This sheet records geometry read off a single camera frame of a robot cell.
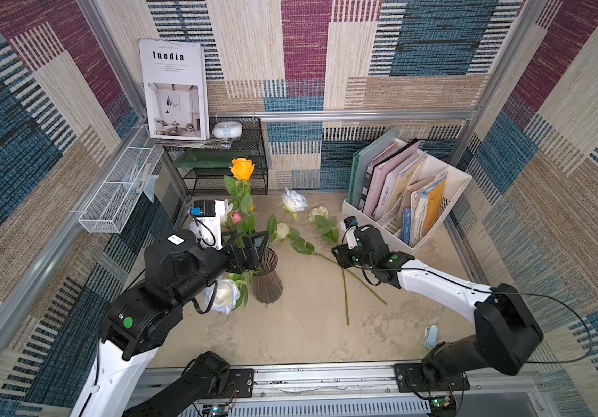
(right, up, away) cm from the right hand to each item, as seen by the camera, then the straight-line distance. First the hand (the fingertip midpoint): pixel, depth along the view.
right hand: (337, 245), depth 87 cm
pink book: (+15, +25, 0) cm, 29 cm away
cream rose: (-1, +5, +20) cm, 21 cm away
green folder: (+9, +29, +3) cm, 30 cm away
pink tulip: (-29, +9, -16) cm, 34 cm away
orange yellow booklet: (+34, +14, +5) cm, 37 cm away
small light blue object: (+27, -26, -8) cm, 38 cm away
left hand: (-22, +6, -30) cm, 38 cm away
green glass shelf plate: (-45, +30, +8) cm, 55 cm away
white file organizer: (+20, +20, +1) cm, 28 cm away
